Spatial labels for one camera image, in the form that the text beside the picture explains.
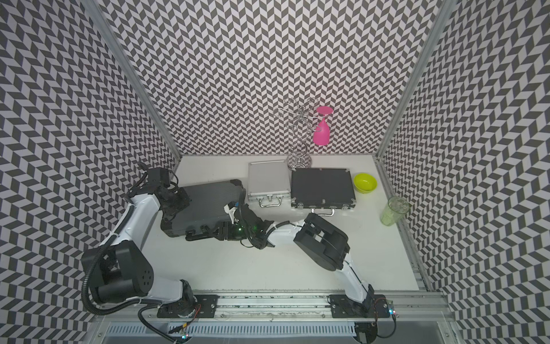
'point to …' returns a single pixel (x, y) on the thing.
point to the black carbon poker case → (322, 190)
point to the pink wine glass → (321, 130)
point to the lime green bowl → (364, 183)
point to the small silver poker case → (268, 182)
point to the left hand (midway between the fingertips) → (189, 203)
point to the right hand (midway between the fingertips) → (214, 237)
